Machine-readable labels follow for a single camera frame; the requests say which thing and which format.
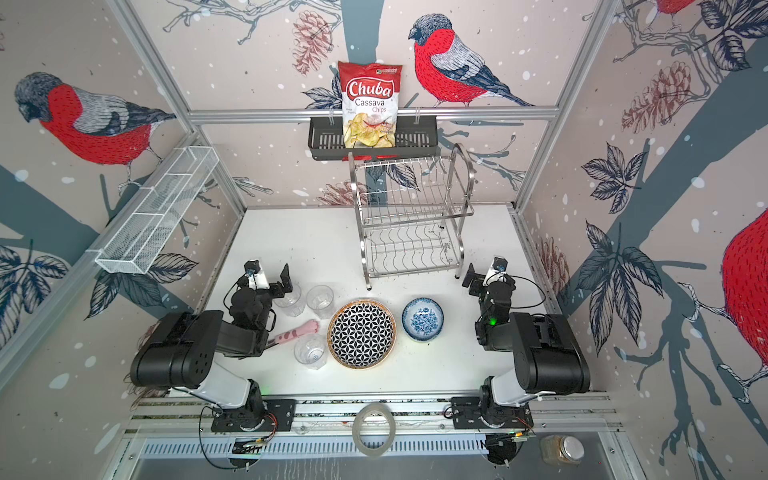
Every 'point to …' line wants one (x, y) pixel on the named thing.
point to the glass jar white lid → (561, 449)
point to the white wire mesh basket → (141, 240)
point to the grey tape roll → (356, 429)
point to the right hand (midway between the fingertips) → (484, 270)
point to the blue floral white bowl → (422, 319)
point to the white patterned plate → (362, 334)
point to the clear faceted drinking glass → (320, 299)
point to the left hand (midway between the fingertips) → (269, 266)
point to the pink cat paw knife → (311, 326)
